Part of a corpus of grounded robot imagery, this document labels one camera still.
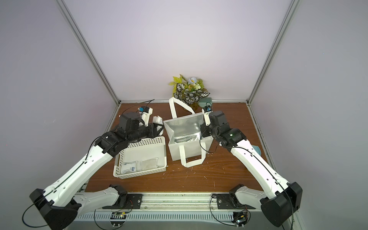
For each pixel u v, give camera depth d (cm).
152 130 61
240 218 70
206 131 62
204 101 111
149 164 83
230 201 66
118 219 72
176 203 74
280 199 36
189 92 91
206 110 64
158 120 68
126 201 69
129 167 81
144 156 89
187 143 70
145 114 62
